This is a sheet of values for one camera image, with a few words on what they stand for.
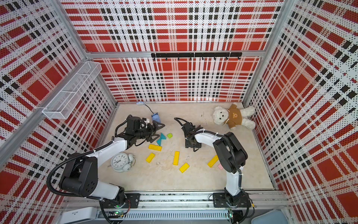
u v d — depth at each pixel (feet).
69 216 2.09
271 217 2.23
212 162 2.90
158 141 3.17
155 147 3.06
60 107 2.25
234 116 3.33
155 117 3.33
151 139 2.73
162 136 3.21
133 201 2.42
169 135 3.31
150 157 2.96
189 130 2.43
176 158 2.91
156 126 2.57
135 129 2.31
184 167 2.82
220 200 2.41
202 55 2.91
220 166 2.76
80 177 1.42
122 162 2.76
